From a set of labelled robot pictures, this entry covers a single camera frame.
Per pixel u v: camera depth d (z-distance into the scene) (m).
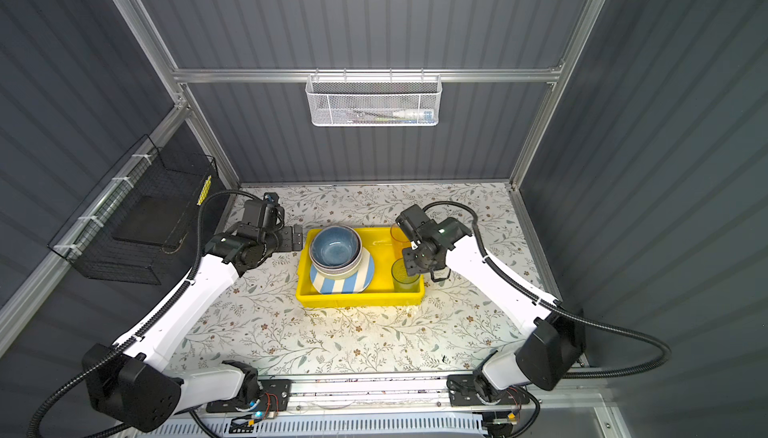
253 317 0.87
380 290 0.91
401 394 0.75
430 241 0.53
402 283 0.79
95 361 0.39
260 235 0.60
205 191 0.83
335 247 0.91
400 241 0.89
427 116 0.91
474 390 0.68
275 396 0.72
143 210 0.75
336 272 0.82
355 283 0.89
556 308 0.42
